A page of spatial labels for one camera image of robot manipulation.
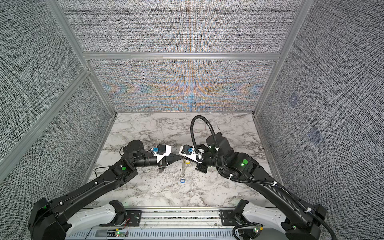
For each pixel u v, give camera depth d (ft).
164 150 1.76
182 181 2.50
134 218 2.40
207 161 1.77
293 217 1.26
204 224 2.39
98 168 1.77
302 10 2.31
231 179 1.44
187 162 2.18
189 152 1.68
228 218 2.39
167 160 1.95
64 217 1.36
